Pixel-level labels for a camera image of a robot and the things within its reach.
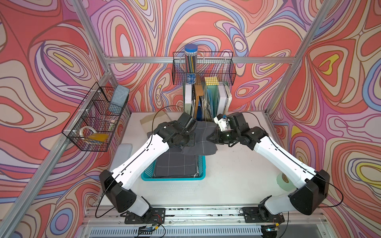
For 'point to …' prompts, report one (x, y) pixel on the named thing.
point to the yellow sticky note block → (211, 81)
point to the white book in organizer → (222, 99)
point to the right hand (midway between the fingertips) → (208, 142)
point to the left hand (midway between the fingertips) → (192, 140)
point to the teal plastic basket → (148, 174)
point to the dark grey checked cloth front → (173, 163)
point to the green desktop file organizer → (204, 101)
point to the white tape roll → (81, 132)
